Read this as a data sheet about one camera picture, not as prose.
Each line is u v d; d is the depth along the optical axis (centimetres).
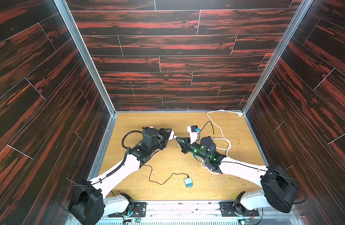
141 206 75
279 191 42
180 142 75
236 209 65
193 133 68
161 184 82
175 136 77
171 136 77
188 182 82
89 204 40
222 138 103
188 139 69
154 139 61
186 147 68
